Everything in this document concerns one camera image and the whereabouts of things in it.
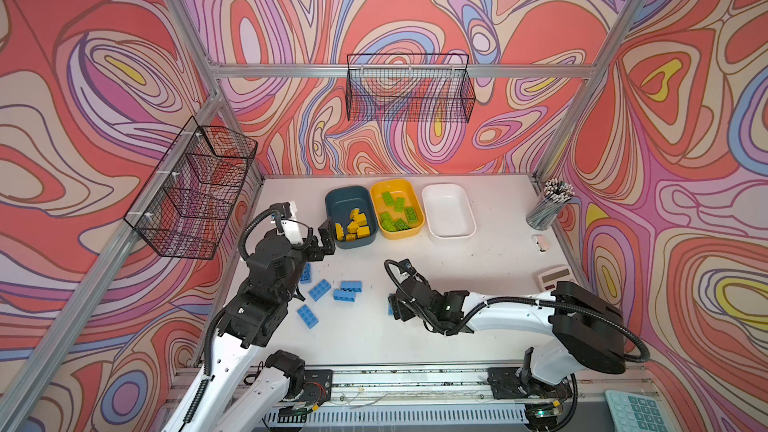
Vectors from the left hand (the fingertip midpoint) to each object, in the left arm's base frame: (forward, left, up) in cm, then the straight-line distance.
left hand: (315, 220), depth 68 cm
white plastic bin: (+25, -39, -29) cm, 55 cm away
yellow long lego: (+22, -7, -29) cm, 37 cm away
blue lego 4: (-12, -17, -24) cm, 32 cm away
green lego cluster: (+30, -21, -31) cm, 48 cm away
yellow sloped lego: (+16, -8, -28) cm, 33 cm away
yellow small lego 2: (+25, -5, -28) cm, 38 cm away
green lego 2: (+23, -26, -29) cm, 45 cm away
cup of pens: (+21, -69, -24) cm, 76 cm away
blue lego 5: (-12, +6, -30) cm, 33 cm away
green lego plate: (+20, -17, -28) cm, 38 cm away
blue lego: (-4, +4, -30) cm, 30 cm away
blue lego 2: (-3, -6, -29) cm, 30 cm away
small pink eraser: (+13, -69, -30) cm, 76 cm away
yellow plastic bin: (+38, -21, -30) cm, 53 cm away
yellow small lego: (+15, -4, -31) cm, 34 cm away
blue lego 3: (-6, -3, -29) cm, 30 cm away
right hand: (-8, -21, -29) cm, 36 cm away
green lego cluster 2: (+20, -22, -29) cm, 41 cm away
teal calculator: (-34, -74, -30) cm, 87 cm away
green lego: (+33, -17, -30) cm, 48 cm away
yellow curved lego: (+16, 0, -28) cm, 32 cm away
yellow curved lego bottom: (+18, -5, -29) cm, 34 cm away
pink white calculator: (-2, -65, -29) cm, 71 cm away
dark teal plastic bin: (+32, +2, -30) cm, 44 cm away
